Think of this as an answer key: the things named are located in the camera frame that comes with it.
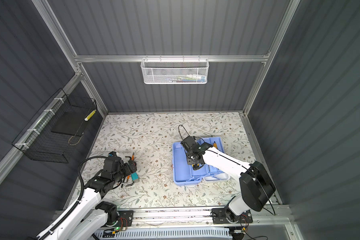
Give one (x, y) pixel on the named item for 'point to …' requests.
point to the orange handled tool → (133, 156)
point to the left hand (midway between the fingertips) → (129, 166)
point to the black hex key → (130, 184)
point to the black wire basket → (38, 143)
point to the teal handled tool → (134, 176)
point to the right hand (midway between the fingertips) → (194, 158)
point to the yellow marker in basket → (87, 118)
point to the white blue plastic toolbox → (184, 174)
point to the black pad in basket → (73, 123)
